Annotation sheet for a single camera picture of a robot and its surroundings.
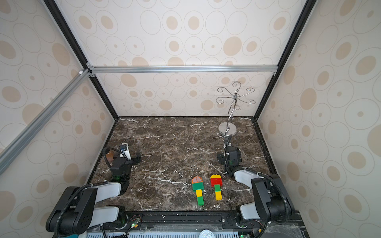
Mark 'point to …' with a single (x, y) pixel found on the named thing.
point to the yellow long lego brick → (215, 176)
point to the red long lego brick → (216, 181)
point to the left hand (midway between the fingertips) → (134, 147)
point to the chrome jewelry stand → (228, 128)
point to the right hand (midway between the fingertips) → (235, 152)
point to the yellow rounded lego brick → (199, 193)
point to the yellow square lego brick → (218, 196)
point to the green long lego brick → (198, 186)
